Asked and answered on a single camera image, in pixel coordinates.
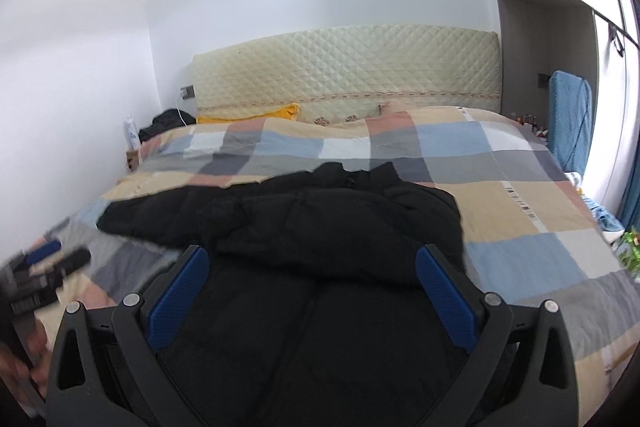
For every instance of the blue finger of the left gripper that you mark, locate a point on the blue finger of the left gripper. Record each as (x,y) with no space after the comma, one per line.
(42,252)

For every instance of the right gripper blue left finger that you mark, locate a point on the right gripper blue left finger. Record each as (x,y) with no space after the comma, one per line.
(105,369)

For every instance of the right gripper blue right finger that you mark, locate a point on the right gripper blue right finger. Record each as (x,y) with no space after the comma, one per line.
(520,368)

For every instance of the black puffer jacket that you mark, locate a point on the black puffer jacket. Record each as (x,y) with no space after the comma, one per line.
(312,313)

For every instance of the plaid patchwork bed quilt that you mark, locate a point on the plaid patchwork bed quilt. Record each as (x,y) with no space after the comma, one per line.
(528,236)

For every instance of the white spray bottle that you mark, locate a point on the white spray bottle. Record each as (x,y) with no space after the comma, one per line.
(132,133)

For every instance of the green toy on floor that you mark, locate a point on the green toy on floor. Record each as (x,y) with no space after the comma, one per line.
(628,251)

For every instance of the black bag on nightstand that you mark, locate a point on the black bag on nightstand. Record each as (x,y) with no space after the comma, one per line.
(170,119)

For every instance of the blue curtain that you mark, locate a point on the blue curtain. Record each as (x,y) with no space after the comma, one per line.
(629,212)

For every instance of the blue towel on chair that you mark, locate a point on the blue towel on chair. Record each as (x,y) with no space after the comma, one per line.
(570,121)

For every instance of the beige quilted headboard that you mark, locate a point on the beige quilted headboard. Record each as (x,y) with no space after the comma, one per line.
(350,71)

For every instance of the wall power socket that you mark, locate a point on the wall power socket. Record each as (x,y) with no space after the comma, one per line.
(187,93)

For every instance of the grey wall cabinet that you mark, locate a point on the grey wall cabinet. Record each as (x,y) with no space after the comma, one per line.
(539,37)

